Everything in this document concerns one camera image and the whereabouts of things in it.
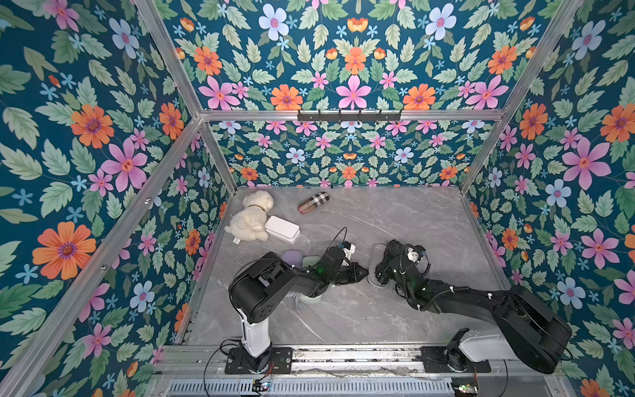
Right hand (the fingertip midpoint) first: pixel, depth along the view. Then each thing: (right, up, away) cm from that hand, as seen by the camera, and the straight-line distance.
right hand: (390, 256), depth 90 cm
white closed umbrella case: (-43, +9, +12) cm, 45 cm away
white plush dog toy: (-54, +12, +6) cm, 56 cm away
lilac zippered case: (-37, -1, +4) cm, 37 cm away
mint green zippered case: (-31, -2, +3) cm, 31 cm away
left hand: (-7, -5, -3) cm, 9 cm away
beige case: (-3, +1, +6) cm, 7 cm away
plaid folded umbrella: (-30, +21, +21) cm, 42 cm away
